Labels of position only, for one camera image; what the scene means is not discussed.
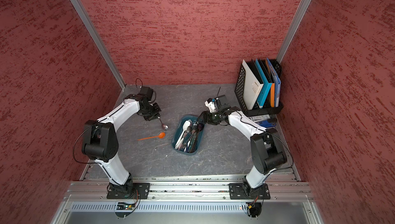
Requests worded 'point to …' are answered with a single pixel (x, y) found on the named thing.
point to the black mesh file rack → (240, 91)
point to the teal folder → (267, 85)
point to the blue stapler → (268, 123)
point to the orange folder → (272, 86)
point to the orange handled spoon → (161, 135)
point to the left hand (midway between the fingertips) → (160, 117)
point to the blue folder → (277, 82)
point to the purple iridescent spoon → (200, 127)
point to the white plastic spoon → (185, 125)
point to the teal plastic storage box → (187, 134)
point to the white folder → (252, 84)
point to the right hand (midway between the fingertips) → (201, 122)
